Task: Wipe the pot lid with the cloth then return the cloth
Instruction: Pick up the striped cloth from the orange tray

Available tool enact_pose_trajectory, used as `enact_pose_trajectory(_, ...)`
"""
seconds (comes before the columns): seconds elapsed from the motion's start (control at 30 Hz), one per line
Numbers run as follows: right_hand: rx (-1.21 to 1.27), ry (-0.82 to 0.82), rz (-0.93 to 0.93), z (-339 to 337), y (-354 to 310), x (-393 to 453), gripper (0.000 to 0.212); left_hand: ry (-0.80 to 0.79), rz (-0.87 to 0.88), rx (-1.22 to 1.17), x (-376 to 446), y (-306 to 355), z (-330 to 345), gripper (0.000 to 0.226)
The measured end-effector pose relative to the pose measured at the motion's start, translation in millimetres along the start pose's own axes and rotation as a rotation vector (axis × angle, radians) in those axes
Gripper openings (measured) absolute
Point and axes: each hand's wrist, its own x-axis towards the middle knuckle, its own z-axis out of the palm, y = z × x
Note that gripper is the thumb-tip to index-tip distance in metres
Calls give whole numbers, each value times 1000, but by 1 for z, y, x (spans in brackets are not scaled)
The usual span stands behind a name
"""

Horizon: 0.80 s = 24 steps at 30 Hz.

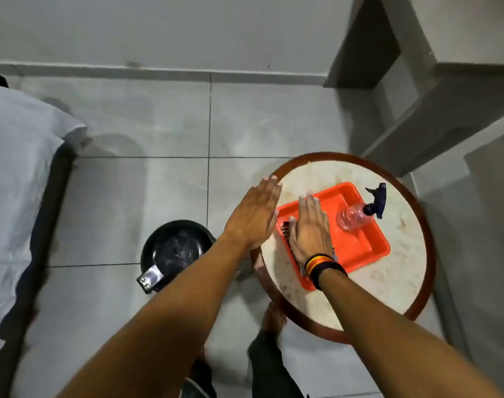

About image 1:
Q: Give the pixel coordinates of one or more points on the person's left hand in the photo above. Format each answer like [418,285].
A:
[250,219]

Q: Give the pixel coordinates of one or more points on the person's right hand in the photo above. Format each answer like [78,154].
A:
[312,236]

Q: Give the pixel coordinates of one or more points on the person's left thumb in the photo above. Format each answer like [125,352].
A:
[273,223]

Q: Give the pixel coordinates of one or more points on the person's right middle finger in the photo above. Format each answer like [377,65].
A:
[311,207]

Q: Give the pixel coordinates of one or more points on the person's right thumb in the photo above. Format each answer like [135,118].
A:
[293,230]

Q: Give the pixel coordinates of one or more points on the person's left middle finger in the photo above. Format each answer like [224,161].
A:
[268,190]

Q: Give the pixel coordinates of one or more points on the person's right little finger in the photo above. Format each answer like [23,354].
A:
[325,219]

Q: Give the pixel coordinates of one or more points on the person's left little finger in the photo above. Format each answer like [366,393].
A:
[251,196]

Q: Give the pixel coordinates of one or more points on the person's left forearm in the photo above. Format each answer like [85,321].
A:
[177,323]

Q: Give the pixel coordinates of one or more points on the person's right forearm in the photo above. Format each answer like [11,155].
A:
[384,339]

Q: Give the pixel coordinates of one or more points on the black bristle brush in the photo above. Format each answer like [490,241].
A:
[285,230]

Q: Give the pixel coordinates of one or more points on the clear spray bottle blue nozzle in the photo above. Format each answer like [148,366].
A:
[353,217]

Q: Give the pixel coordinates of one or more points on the striped yellow red wristband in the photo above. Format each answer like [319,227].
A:
[316,259]

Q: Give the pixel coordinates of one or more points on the orange plastic tray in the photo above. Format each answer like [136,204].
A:
[359,248]

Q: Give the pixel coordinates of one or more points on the black wristband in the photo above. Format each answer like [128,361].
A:
[324,269]

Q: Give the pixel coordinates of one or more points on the person's right foot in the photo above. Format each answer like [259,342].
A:
[273,319]

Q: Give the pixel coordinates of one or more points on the round table wooden rim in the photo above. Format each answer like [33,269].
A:
[395,281]

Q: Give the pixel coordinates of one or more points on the black frying pan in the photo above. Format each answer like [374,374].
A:
[173,248]

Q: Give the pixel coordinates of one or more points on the person's right leg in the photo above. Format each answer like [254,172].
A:
[272,373]

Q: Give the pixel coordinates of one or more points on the person's leg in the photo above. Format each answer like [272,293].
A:
[202,379]
[272,373]

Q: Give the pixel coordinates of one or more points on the person's left leg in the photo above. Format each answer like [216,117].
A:
[202,379]

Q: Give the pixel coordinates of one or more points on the grey concrete shelf unit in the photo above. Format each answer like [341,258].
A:
[442,45]

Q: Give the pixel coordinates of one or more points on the white bed sheet mattress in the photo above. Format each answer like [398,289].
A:
[15,169]

